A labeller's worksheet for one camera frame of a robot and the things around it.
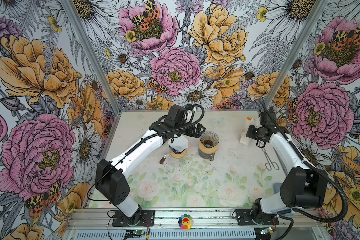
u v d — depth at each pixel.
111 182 0.42
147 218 0.73
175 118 0.59
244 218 0.74
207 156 0.93
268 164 0.92
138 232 0.71
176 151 0.85
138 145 0.49
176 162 0.93
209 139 0.90
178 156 0.84
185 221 0.72
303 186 0.43
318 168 0.76
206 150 0.89
